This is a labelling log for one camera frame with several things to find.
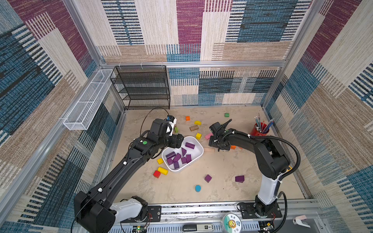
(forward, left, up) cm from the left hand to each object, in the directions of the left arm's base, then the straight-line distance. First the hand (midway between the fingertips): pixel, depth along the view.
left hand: (178, 136), depth 77 cm
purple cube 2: (-4, -2, -20) cm, 20 cm away
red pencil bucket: (+14, -53, -14) cm, 56 cm away
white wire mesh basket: (+6, +46, +12) cm, 48 cm away
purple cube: (-4, +6, -20) cm, 22 cm away
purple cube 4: (-15, -34, -23) cm, 44 cm away
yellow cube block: (+14, -12, -20) cm, 27 cm away
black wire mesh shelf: (+46, +28, +2) cm, 54 cm away
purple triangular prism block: (+2, -2, -20) cm, 21 cm away
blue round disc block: (-20, -10, -21) cm, 30 cm away
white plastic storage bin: (+4, -7, -21) cm, 22 cm away
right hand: (+6, -25, -21) cm, 34 cm away
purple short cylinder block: (+7, -6, -20) cm, 22 cm away
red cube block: (-12, +13, -21) cm, 27 cm away
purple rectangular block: (-2, +2, -21) cm, 21 cm away
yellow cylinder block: (-10, +10, -20) cm, 25 cm away
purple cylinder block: (-1, +6, -20) cm, 21 cm away
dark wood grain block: (+22, -10, -22) cm, 32 cm away
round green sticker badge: (-37, -24, -14) cm, 46 cm away
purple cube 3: (-15, -16, -21) cm, 30 cm away
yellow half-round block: (+28, -13, -22) cm, 37 cm away
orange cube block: (+32, -5, -22) cm, 39 cm away
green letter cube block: (+20, +3, -20) cm, 28 cm away
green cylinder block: (+33, -35, -20) cm, 53 cm away
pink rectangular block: (+14, -19, -21) cm, 31 cm away
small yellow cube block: (-5, +12, -18) cm, 22 cm away
